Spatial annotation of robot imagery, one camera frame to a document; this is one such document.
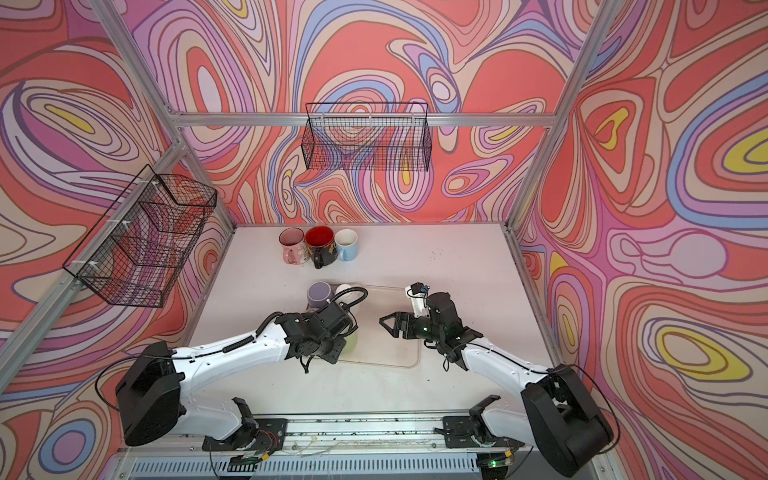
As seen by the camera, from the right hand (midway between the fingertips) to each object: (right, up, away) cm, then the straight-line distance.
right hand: (392, 327), depth 83 cm
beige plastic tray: (-5, -7, +5) cm, 10 cm away
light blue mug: (-16, +25, +22) cm, 37 cm away
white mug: (-15, +10, +8) cm, 20 cm away
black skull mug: (-24, +23, +18) cm, 38 cm away
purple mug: (-23, +9, +9) cm, 26 cm away
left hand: (-14, -5, 0) cm, 15 cm away
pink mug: (-34, +24, +19) cm, 46 cm away
